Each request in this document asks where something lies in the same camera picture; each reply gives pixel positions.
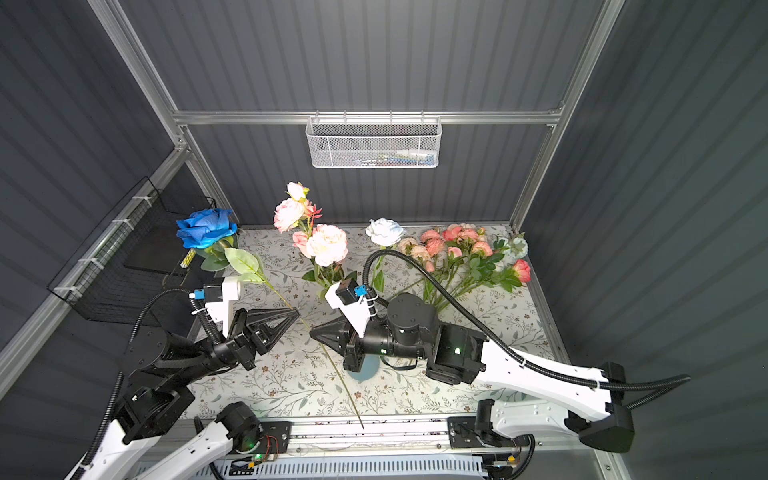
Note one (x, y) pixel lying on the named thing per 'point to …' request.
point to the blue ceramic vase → (368, 369)
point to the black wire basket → (124, 273)
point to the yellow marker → (188, 258)
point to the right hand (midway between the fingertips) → (315, 339)
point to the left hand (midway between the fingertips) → (299, 315)
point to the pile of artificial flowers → (462, 256)
